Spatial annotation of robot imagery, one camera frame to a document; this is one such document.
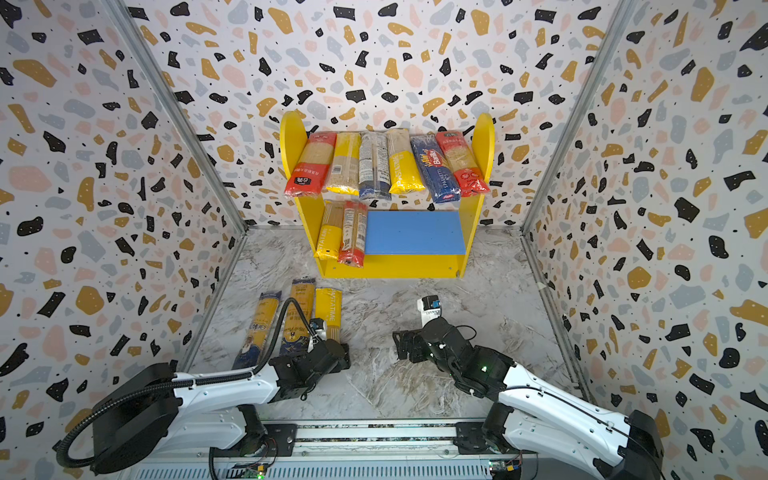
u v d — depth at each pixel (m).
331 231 0.97
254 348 0.87
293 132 0.74
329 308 0.95
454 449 0.73
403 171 0.73
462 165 0.76
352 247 0.92
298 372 0.64
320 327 0.78
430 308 0.65
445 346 0.53
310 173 0.74
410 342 0.66
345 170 0.75
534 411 0.48
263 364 0.57
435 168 0.74
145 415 0.42
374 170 0.75
